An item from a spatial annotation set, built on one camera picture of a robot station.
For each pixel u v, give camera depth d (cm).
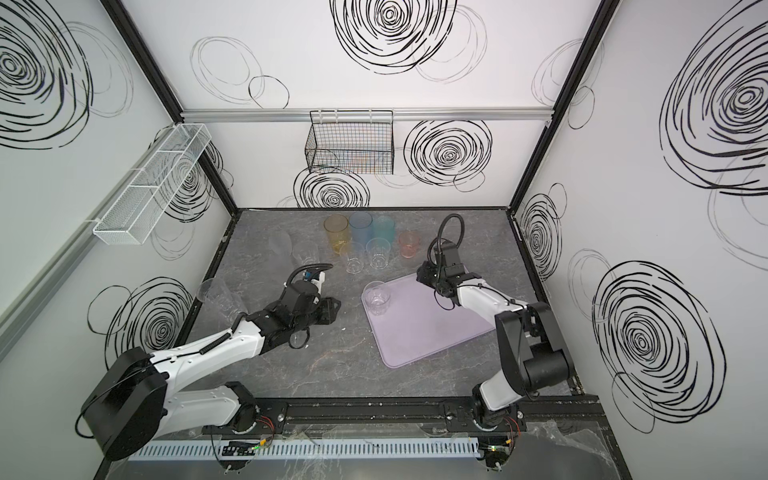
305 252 102
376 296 91
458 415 74
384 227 104
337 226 98
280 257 104
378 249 102
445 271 72
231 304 91
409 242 106
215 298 94
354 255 104
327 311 74
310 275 75
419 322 90
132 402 40
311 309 72
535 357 45
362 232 105
